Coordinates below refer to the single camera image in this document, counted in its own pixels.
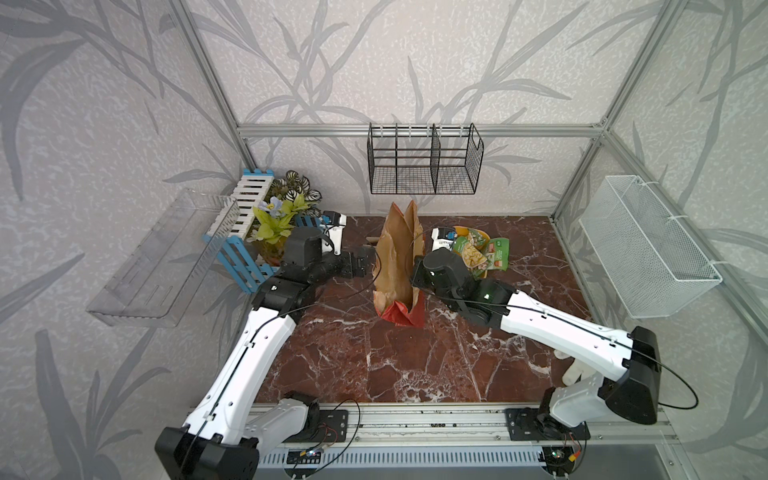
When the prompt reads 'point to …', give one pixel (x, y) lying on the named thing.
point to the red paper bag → (400, 242)
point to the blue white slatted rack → (228, 234)
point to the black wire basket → (424, 159)
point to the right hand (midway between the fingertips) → (411, 257)
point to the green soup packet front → (473, 253)
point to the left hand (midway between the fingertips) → (360, 248)
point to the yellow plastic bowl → (476, 238)
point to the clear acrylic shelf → (150, 284)
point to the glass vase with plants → (287, 198)
